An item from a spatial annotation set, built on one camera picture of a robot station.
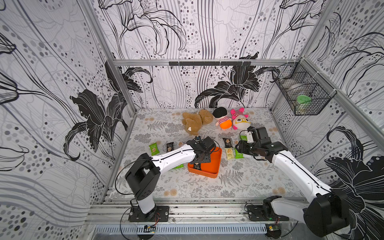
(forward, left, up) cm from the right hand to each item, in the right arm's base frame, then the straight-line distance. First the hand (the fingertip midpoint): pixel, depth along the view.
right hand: (240, 145), depth 84 cm
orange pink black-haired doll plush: (+24, +6, -7) cm, 25 cm away
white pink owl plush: (+24, -5, -6) cm, 25 cm away
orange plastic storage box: (-10, +17, -10) cm, 22 cm away
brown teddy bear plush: (+20, +27, -3) cm, 34 cm away
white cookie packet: (+11, -1, -13) cm, 17 cm away
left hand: (-6, +22, -7) cm, 24 cm away
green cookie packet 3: (-8, +35, -11) cm, 37 cm away
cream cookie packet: (+1, +4, -11) cm, 12 cm away
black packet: (-7, +25, -11) cm, 28 cm away
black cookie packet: (+8, +4, -12) cm, 15 cm away
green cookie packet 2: (+4, +53, -11) cm, 54 cm away
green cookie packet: (-1, -1, -11) cm, 11 cm away
